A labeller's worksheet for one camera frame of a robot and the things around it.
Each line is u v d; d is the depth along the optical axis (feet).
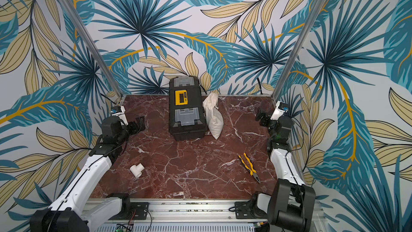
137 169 2.73
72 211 1.30
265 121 2.41
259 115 2.46
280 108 2.26
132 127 2.32
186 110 2.89
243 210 2.40
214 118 2.90
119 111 2.26
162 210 2.46
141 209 2.40
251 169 2.80
